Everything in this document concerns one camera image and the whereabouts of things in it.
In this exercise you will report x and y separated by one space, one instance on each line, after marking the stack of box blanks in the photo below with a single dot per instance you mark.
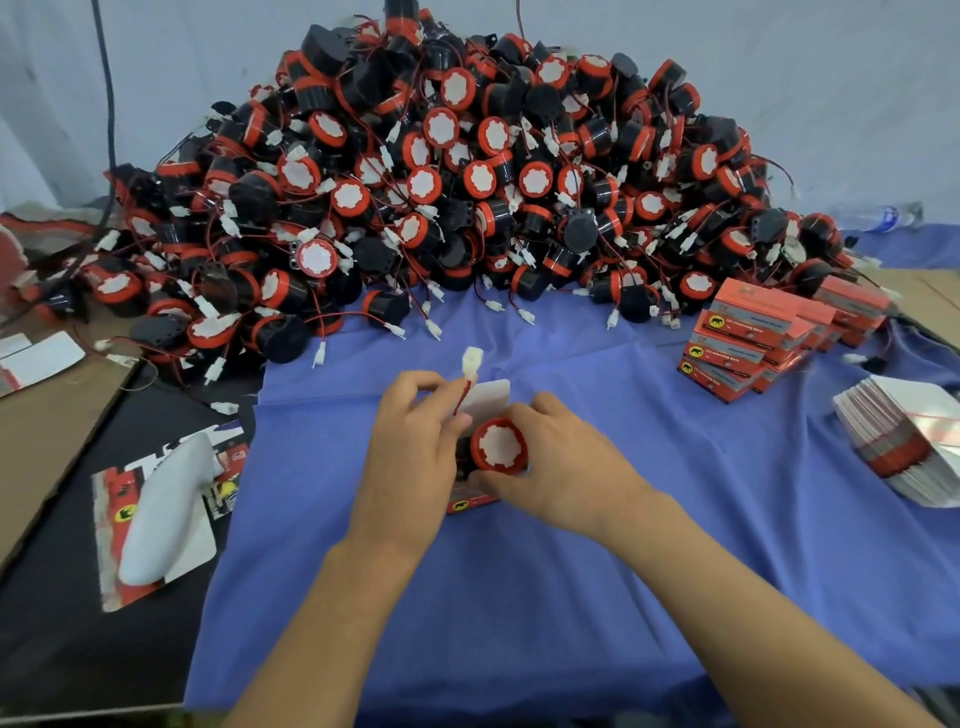
900 435

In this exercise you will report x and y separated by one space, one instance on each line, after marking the person's left hand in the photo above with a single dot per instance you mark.
405 473

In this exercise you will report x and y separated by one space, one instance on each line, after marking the brown cardboard sheet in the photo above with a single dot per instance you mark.
930 300

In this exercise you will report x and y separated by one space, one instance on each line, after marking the blue table cloth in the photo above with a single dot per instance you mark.
780 540

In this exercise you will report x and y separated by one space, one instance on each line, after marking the brown cardboard piece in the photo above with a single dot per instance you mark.
38 443

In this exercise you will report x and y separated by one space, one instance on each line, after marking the person's left forearm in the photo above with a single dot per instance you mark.
300 645

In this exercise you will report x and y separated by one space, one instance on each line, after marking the person's right forearm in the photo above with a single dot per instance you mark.
780 630

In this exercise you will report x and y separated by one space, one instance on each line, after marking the buzzer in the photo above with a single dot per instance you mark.
498 446

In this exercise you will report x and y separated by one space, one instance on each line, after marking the clear plastic water bottle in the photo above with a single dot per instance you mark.
885 218

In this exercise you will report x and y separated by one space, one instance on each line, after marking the person's right hand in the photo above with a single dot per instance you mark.
578 473

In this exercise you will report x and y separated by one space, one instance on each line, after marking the pile of black red buzzers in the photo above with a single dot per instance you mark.
450 165

